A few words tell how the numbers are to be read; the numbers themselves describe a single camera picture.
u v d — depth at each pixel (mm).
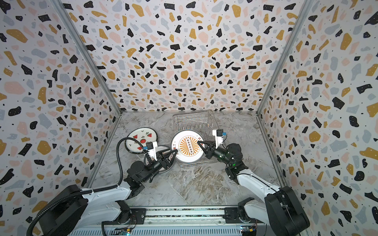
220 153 688
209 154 683
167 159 676
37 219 366
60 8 691
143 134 1059
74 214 408
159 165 683
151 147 675
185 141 747
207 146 706
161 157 702
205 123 1126
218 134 679
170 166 688
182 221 731
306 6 712
